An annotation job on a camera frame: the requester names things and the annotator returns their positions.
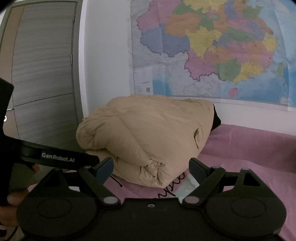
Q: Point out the grey wardrobe door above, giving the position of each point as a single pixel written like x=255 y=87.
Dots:
x=39 y=57

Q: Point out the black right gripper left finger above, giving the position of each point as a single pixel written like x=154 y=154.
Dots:
x=93 y=179

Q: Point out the colourful wall map poster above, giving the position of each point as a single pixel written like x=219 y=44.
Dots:
x=239 y=52

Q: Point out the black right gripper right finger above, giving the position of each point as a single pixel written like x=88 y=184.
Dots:
x=209 y=179

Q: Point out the tan puffer down jacket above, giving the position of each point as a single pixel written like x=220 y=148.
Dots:
x=150 y=138

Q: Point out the person's left hand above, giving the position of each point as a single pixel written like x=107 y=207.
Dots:
x=8 y=213

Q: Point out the pink floral bed sheet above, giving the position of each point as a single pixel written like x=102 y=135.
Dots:
x=270 y=155

